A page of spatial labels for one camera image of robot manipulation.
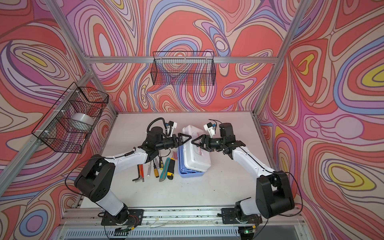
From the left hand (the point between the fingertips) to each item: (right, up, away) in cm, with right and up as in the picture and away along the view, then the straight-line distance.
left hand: (190, 139), depth 80 cm
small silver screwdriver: (-25, -19, +8) cm, 33 cm away
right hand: (+3, -4, -1) cm, 5 cm away
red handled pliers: (-29, -21, +8) cm, 37 cm away
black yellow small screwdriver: (-18, -16, +11) cm, 27 cm away
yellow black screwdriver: (-21, -19, +8) cm, 30 cm away
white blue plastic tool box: (+1, -10, -7) cm, 12 cm away
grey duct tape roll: (-53, +11, -7) cm, 55 cm away
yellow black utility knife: (-12, -20, +8) cm, 25 cm away
